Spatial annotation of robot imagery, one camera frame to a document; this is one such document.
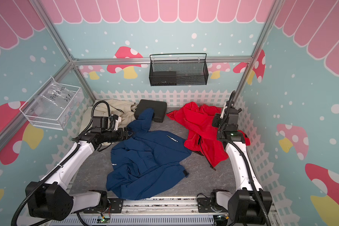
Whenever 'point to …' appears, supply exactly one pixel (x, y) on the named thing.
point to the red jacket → (202, 135)
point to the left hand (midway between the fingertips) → (129, 136)
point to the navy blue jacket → (148, 164)
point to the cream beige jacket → (125, 109)
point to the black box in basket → (164, 78)
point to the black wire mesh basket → (178, 69)
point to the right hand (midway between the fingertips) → (218, 114)
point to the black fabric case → (159, 107)
